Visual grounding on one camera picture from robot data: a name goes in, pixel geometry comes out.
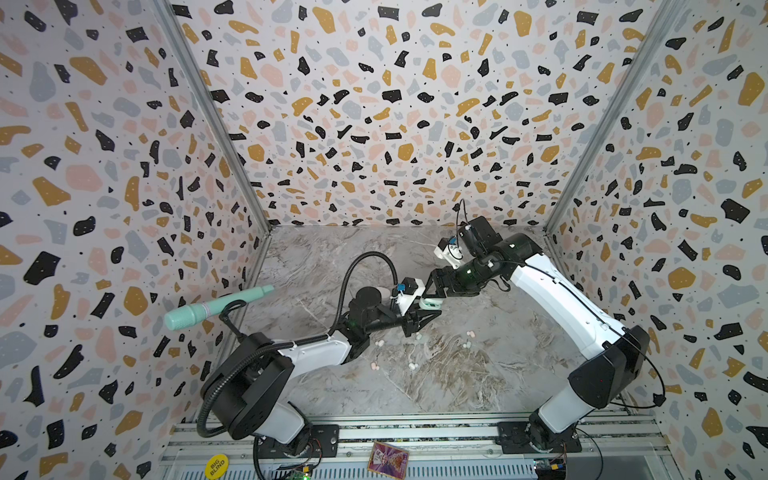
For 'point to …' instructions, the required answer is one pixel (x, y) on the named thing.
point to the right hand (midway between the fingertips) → (435, 288)
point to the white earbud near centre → (413, 366)
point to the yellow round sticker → (216, 466)
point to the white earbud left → (380, 342)
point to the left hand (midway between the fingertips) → (441, 303)
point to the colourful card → (389, 461)
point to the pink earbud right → (471, 333)
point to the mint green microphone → (180, 317)
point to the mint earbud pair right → (467, 345)
